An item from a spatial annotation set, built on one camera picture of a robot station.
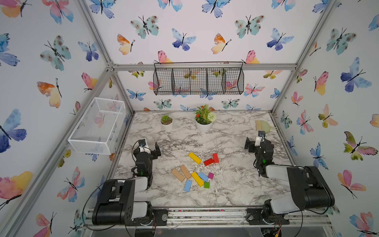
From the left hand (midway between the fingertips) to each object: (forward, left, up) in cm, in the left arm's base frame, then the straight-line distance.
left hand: (149, 143), depth 89 cm
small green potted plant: (+20, -7, -3) cm, 21 cm away
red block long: (-7, -35, -13) cm, 38 cm away
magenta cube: (-16, -36, -12) cm, 41 cm away
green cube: (-21, -33, -12) cm, 41 cm away
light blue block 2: (-22, -23, -12) cm, 33 cm away
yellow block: (-5, -27, -12) cm, 30 cm away
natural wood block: (-17, -18, -11) cm, 27 cm away
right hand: (+2, -65, 0) cm, 65 cm away
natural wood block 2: (-13, -21, -11) cm, 27 cm away
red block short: (-5, -40, -12) cm, 42 cm away
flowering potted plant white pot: (+14, -33, +6) cm, 36 cm away
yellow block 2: (-19, -29, -12) cm, 37 cm away
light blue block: (-17, -32, -11) cm, 37 cm away
